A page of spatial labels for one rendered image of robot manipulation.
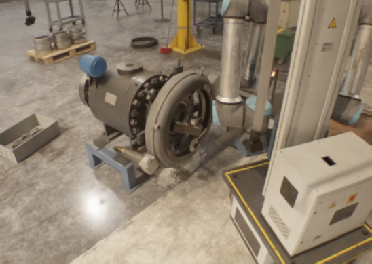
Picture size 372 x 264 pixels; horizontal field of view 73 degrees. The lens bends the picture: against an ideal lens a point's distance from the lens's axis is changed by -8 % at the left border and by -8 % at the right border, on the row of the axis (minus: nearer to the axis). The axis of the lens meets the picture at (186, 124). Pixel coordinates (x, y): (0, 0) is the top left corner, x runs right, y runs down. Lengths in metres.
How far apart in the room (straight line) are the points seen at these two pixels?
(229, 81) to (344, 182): 0.77
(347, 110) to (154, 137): 1.23
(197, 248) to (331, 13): 1.64
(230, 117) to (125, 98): 0.87
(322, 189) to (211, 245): 0.99
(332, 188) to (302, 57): 0.62
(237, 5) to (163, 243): 1.59
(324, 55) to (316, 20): 0.21
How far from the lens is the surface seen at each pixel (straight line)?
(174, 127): 1.86
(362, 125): 2.78
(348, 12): 1.54
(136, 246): 2.06
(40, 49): 5.86
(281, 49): 5.11
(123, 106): 2.10
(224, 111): 1.56
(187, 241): 2.06
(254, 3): 1.49
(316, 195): 1.31
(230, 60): 1.50
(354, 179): 1.47
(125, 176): 2.31
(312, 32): 1.40
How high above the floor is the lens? 1.72
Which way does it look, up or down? 33 degrees down
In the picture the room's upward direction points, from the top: straight up
